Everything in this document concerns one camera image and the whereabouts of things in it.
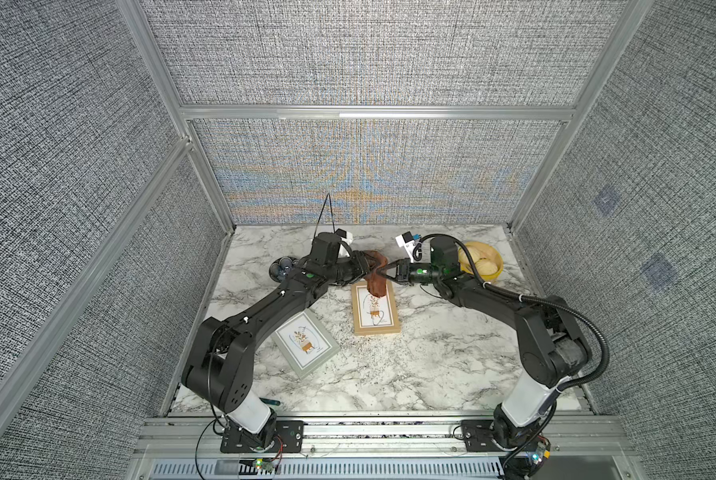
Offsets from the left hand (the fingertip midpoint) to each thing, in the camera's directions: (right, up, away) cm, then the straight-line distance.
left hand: (383, 261), depth 81 cm
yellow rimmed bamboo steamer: (+36, +3, +24) cm, 43 cm away
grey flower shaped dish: (-34, -3, +22) cm, 41 cm away
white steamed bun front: (+36, -3, +19) cm, 41 cm away
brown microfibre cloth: (-2, -5, +1) cm, 6 cm away
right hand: (-2, -1, +1) cm, 2 cm away
